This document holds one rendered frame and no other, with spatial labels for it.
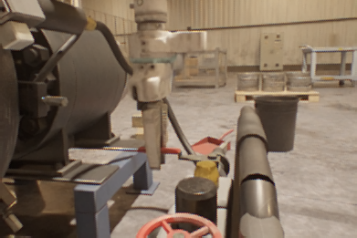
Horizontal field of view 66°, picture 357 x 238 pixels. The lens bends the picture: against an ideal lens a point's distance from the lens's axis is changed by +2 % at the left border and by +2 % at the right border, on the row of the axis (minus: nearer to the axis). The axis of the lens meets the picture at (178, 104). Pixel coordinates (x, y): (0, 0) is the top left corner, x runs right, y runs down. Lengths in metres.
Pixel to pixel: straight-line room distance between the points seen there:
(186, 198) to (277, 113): 1.69
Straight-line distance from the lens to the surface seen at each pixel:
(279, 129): 1.99
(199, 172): 0.40
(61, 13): 0.73
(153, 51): 0.45
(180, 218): 0.27
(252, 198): 0.19
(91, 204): 0.97
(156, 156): 0.49
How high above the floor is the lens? 0.64
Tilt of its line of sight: 9 degrees down
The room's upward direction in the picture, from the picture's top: 2 degrees counter-clockwise
